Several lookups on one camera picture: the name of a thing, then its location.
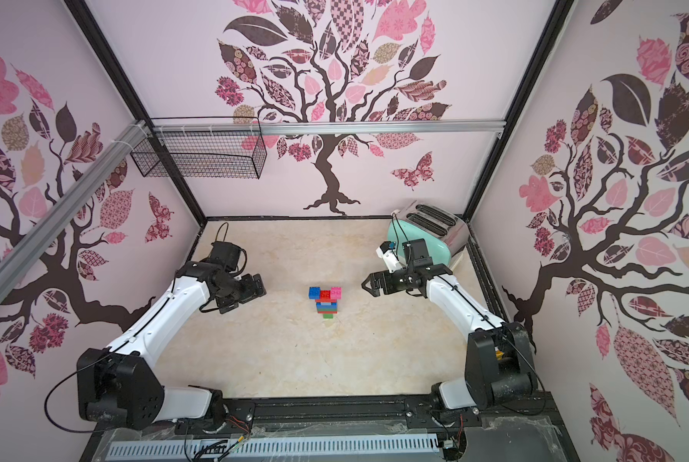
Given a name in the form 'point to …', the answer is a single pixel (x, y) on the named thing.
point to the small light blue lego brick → (326, 303)
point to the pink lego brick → (337, 293)
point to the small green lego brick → (327, 316)
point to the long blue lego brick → (333, 305)
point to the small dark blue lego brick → (314, 293)
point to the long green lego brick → (327, 309)
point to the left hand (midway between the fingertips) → (254, 301)
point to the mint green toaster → (445, 231)
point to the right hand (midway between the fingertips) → (378, 279)
